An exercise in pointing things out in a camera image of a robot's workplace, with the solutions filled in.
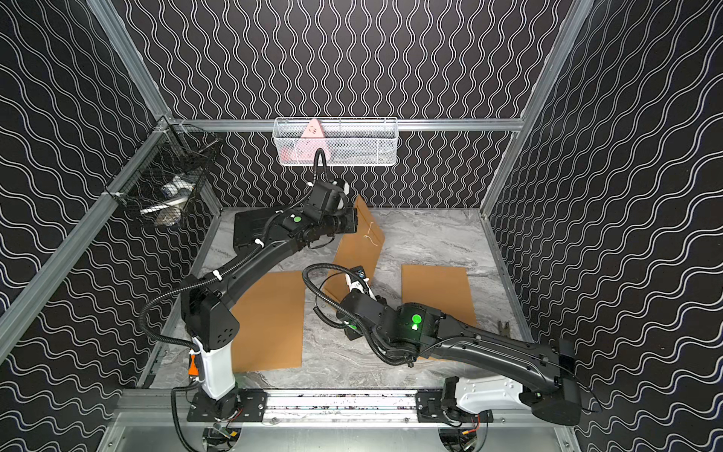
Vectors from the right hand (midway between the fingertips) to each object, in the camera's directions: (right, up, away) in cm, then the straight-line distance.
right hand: (350, 306), depth 68 cm
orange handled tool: (-45, -21, +12) cm, 51 cm away
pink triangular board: (-13, +49, +24) cm, 56 cm away
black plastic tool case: (-37, +20, +36) cm, 55 cm away
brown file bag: (+32, -1, +30) cm, 44 cm away
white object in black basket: (-55, +29, +18) cm, 65 cm away
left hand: (+2, +24, +13) cm, 28 cm away
